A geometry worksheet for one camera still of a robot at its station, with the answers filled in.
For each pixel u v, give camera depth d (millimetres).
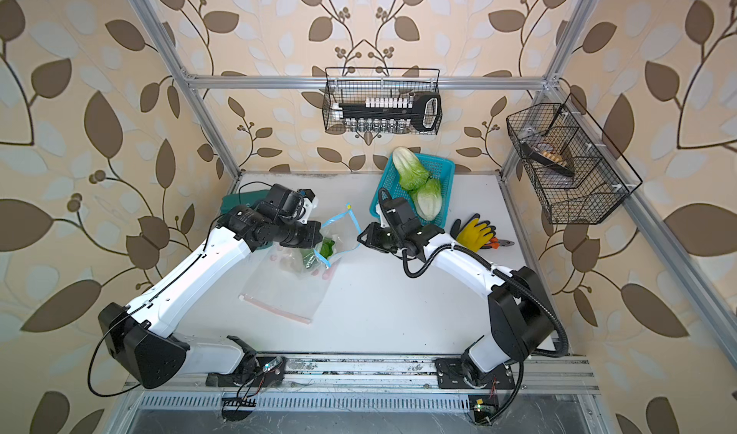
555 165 746
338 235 937
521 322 430
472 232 983
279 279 908
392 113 844
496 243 985
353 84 912
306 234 669
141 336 382
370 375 753
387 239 712
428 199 1016
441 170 1120
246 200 1075
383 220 659
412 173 1081
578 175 734
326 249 906
